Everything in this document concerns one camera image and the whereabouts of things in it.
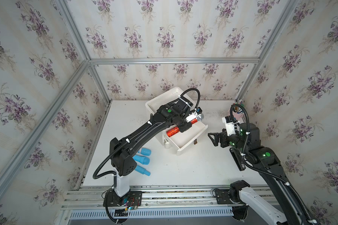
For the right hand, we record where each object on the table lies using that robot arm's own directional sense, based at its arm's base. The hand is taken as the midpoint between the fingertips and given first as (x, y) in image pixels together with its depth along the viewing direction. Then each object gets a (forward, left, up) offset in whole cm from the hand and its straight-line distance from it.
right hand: (219, 132), depth 72 cm
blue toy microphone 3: (-14, +41, -22) cm, 49 cm away
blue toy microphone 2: (-8, +42, -21) cm, 47 cm away
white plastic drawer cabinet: (+17, +36, +2) cm, 40 cm away
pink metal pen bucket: (+24, -22, -16) cm, 36 cm away
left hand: (+7, +16, -2) cm, 18 cm away
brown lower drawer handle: (+1, +10, -13) cm, 17 cm away
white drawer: (+3, +19, -15) cm, 24 cm away
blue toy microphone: (-2, +42, -20) cm, 46 cm away
